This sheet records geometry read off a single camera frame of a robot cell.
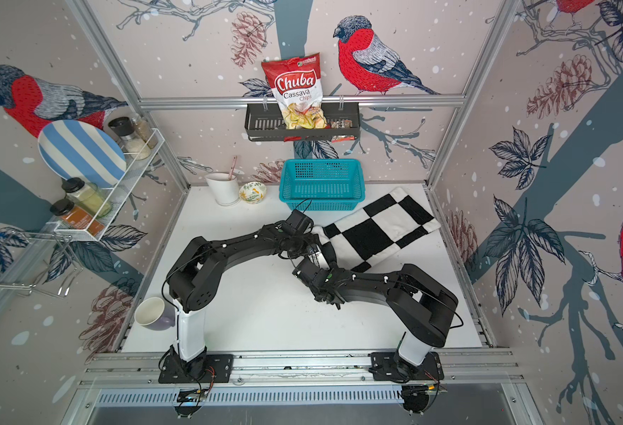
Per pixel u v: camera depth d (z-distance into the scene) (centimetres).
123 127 79
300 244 82
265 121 95
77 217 62
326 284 64
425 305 45
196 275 51
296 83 80
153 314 80
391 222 107
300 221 76
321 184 122
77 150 70
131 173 77
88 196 65
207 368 71
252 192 118
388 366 73
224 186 104
